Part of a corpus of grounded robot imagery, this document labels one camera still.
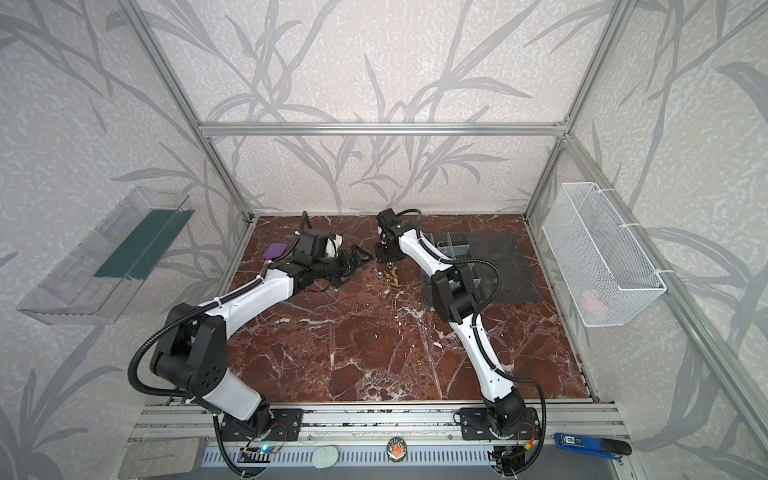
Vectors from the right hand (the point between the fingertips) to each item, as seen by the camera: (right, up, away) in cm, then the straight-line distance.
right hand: (384, 248), depth 106 cm
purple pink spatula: (-41, -1, +2) cm, 41 cm away
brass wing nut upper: (+3, -10, -5) cm, 11 cm away
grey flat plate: (-48, -46, -40) cm, 78 cm away
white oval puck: (-11, -47, -38) cm, 62 cm away
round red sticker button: (+5, -47, -36) cm, 59 cm away
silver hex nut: (-1, -9, -5) cm, 10 cm away
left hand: (-3, -2, -21) cm, 21 cm away
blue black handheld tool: (+58, -49, -33) cm, 83 cm away
